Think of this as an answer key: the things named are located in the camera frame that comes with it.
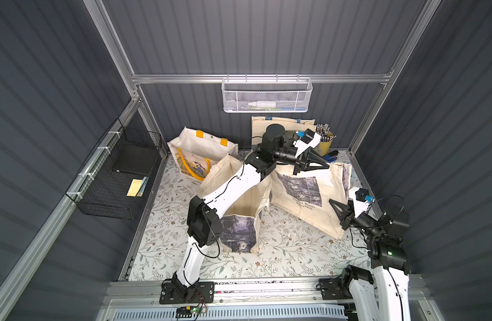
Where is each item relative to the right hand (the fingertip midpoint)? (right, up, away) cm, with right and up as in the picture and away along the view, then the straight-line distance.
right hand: (335, 201), depth 69 cm
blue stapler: (+17, +19, +45) cm, 52 cm away
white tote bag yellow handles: (-61, +21, +42) cm, 77 cm away
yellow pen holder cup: (+10, +24, +38) cm, 46 cm away
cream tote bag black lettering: (-8, +35, +36) cm, 51 cm away
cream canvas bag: (-33, -5, -4) cm, 34 cm away
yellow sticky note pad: (-74, +5, +4) cm, 74 cm away
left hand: (-6, +12, -10) cm, 17 cm away
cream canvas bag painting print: (-9, +1, +6) cm, 11 cm away
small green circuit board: (-53, -40, +1) cm, 66 cm away
